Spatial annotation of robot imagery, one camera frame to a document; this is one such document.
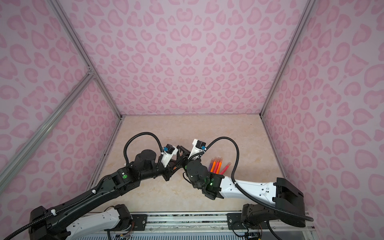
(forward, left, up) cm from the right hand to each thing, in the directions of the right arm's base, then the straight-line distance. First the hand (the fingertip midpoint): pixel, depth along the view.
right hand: (173, 150), depth 68 cm
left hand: (-3, -3, -5) cm, 6 cm away
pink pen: (+4, -28, -27) cm, 39 cm away
